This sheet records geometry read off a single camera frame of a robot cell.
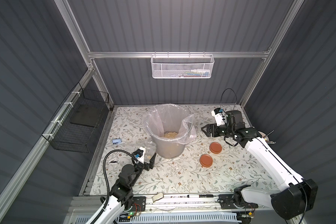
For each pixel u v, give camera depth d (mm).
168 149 890
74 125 727
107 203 550
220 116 695
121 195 600
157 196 737
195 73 935
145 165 706
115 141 963
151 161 717
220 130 661
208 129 689
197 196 754
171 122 912
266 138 883
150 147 746
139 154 654
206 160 889
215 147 942
